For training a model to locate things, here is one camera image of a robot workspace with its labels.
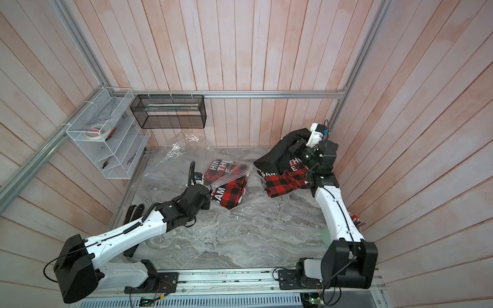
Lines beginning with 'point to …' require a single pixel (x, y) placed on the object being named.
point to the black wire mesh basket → (169, 111)
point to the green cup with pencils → (325, 233)
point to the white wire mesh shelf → (117, 155)
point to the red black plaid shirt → (281, 169)
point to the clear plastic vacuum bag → (168, 172)
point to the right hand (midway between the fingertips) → (285, 135)
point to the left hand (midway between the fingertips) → (204, 195)
